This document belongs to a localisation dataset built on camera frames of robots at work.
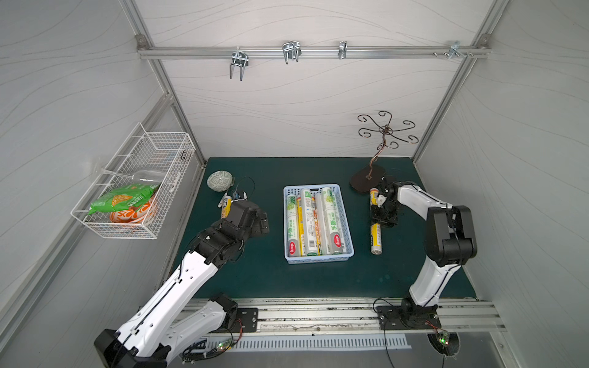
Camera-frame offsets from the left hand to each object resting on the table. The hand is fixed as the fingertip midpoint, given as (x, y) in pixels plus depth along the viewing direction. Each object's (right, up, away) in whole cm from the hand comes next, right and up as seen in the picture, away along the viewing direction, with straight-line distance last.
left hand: (252, 219), depth 74 cm
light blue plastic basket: (+13, +8, +27) cm, 31 cm away
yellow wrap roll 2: (+46, -10, +14) cm, 49 cm away
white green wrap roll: (+19, -4, +14) cm, 24 cm away
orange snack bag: (-30, +3, -12) cm, 33 cm away
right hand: (+48, -5, +20) cm, 52 cm away
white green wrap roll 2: (+13, -5, +17) cm, 22 cm away
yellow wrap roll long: (+16, -6, +18) cm, 25 cm away
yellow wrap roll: (+23, -7, +18) cm, 30 cm away
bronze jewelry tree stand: (+45, +12, +36) cm, 59 cm away
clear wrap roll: (+29, -7, +12) cm, 32 cm away
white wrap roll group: (+24, +1, +23) cm, 33 cm away
